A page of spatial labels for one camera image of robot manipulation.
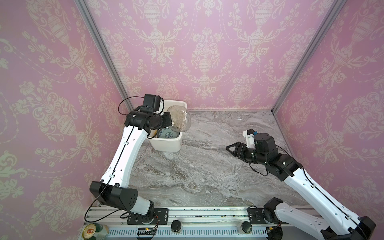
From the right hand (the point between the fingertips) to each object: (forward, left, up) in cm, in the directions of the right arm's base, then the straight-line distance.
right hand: (229, 149), depth 72 cm
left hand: (+14, +28, +7) cm, 33 cm away
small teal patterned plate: (+25, +36, -17) cm, 46 cm away
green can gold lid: (-28, +62, -12) cm, 69 cm away
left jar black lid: (-28, +26, -13) cm, 41 cm away
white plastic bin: (+14, +30, -15) cm, 36 cm away
